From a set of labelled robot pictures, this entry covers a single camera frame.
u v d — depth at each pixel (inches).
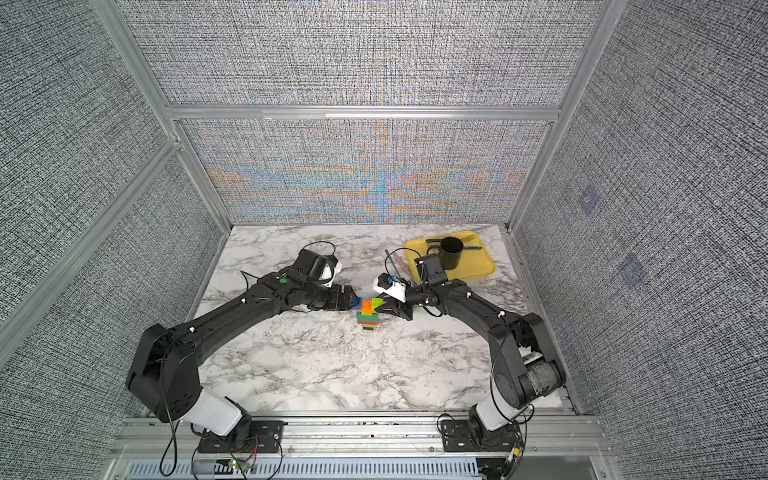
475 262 44.2
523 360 18.3
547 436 29.5
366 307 32.4
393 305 29.7
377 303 32.1
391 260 43.1
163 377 16.3
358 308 32.1
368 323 35.4
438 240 45.8
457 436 28.7
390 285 28.6
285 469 27.7
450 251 39.6
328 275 27.8
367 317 35.2
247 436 26.9
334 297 29.2
